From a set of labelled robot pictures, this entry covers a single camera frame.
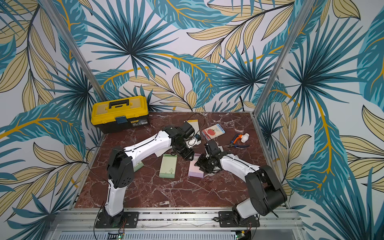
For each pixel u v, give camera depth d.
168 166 0.90
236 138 1.03
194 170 0.88
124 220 0.73
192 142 0.78
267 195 0.44
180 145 0.71
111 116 0.95
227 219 0.74
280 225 0.73
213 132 1.07
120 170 0.49
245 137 1.03
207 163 0.76
